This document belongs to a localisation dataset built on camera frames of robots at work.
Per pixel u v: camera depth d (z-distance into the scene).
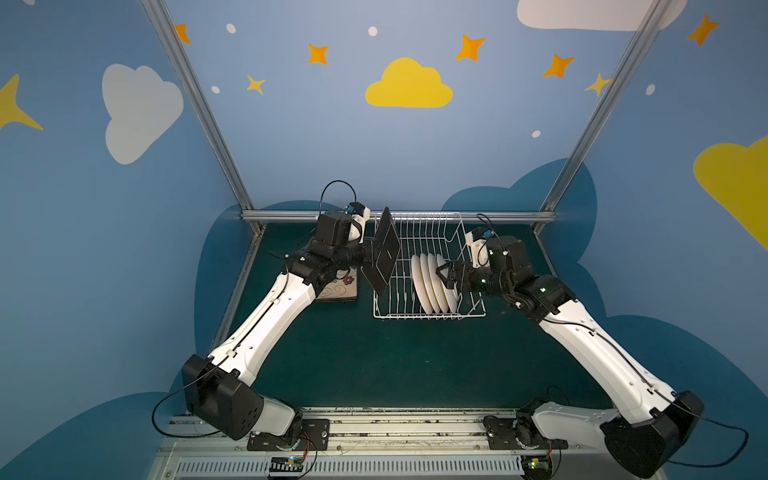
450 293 0.87
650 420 0.39
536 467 0.73
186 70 0.77
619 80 0.80
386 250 0.81
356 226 0.58
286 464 0.73
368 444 0.74
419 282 0.85
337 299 1.01
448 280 0.66
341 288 1.01
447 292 0.69
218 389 0.39
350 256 0.62
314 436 0.74
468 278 0.65
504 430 0.76
